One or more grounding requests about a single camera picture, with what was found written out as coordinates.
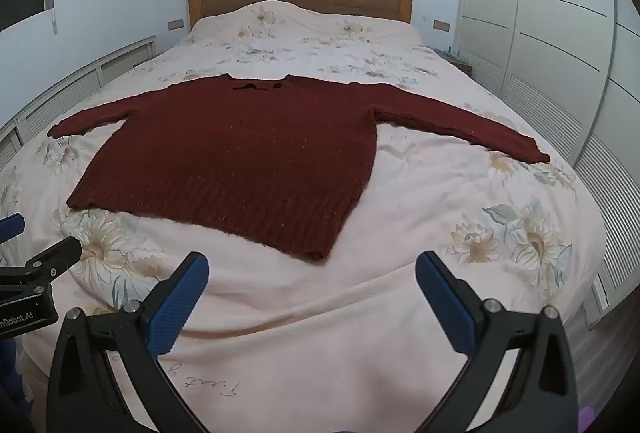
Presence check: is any wooden nightstand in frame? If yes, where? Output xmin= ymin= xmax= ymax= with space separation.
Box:
xmin=446 ymin=58 xmax=474 ymax=78

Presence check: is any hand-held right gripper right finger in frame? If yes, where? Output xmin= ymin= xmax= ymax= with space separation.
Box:
xmin=416 ymin=250 xmax=593 ymax=433

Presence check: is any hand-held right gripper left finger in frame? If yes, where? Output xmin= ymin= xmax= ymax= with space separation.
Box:
xmin=46 ymin=252 xmax=211 ymax=433

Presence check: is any white panelled wardrobe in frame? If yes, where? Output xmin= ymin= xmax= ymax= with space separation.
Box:
xmin=460 ymin=0 xmax=640 ymax=329

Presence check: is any floral pink bedspread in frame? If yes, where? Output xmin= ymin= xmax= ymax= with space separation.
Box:
xmin=0 ymin=0 xmax=608 ymax=433

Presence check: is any dark red knitted sweater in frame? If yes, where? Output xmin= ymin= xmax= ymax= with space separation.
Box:
xmin=48 ymin=73 xmax=551 ymax=262

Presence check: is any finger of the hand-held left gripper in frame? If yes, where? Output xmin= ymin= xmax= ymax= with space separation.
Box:
xmin=0 ymin=213 xmax=26 ymax=245
xmin=0 ymin=237 xmax=83 ymax=290

